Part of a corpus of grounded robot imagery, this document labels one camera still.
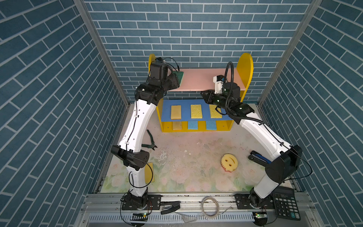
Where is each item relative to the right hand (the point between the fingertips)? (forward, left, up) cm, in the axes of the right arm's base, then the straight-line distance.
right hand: (200, 90), depth 75 cm
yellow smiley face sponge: (-24, -20, -35) cm, 47 cm away
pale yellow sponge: (+3, +15, -22) cm, 27 cm away
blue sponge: (+4, +4, -37) cm, 37 cm away
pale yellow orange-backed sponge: (+2, +15, -36) cm, 39 cm away
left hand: (+2, +14, +6) cm, 15 cm away
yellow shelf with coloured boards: (+6, +9, -23) cm, 25 cm away
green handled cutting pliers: (-15, +30, -37) cm, 50 cm away
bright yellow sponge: (+5, +2, -23) cm, 23 cm away
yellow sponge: (-33, +28, -40) cm, 59 cm away
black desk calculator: (-42, -47, -37) cm, 74 cm away
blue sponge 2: (+5, -10, -36) cm, 38 cm away
